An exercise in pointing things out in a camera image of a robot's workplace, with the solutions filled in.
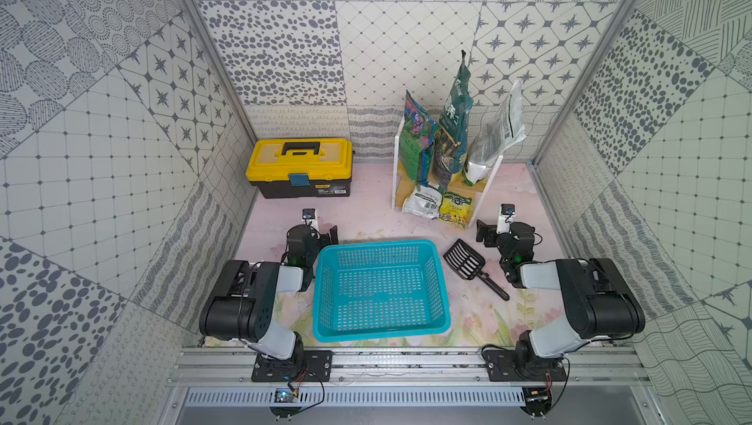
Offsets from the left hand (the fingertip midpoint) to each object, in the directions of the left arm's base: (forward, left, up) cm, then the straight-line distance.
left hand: (320, 223), depth 94 cm
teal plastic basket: (-19, -19, -8) cm, 28 cm away
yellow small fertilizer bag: (+7, -45, -1) cm, 46 cm away
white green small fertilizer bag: (+10, -35, 0) cm, 36 cm away
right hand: (+2, -57, -1) cm, 57 cm away
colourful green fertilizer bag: (+8, -30, +28) cm, 42 cm away
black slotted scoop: (-9, -49, -8) cm, 51 cm away
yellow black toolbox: (+17, +8, +9) cm, 21 cm away
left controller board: (-45, +3, -9) cm, 46 cm away
